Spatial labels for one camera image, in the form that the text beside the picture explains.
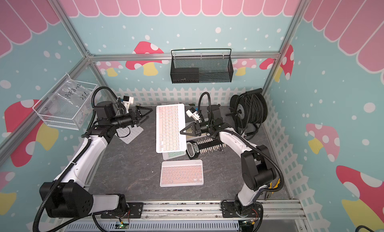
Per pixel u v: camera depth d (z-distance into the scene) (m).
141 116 0.65
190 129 0.74
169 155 0.94
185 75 0.88
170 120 0.75
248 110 0.85
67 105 0.73
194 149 0.95
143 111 0.68
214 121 0.69
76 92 0.74
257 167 0.46
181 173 0.85
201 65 0.99
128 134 0.69
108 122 0.59
